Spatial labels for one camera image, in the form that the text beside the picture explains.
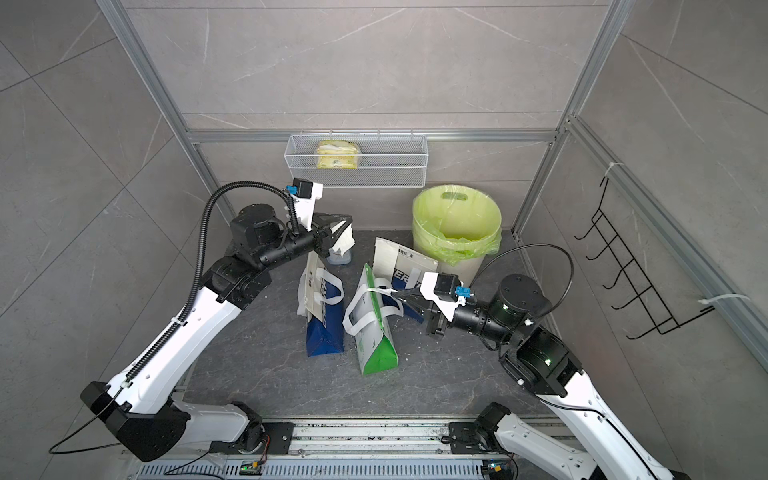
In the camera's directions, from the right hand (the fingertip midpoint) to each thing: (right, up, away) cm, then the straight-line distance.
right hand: (399, 289), depth 50 cm
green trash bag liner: (+21, +17, +50) cm, 57 cm away
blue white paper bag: (-20, -5, +27) cm, 34 cm away
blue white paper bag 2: (+1, +1, +35) cm, 35 cm away
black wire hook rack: (+54, -7, +10) cm, 55 cm away
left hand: (-10, +14, +10) cm, 20 cm away
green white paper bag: (-5, -15, +20) cm, 26 cm away
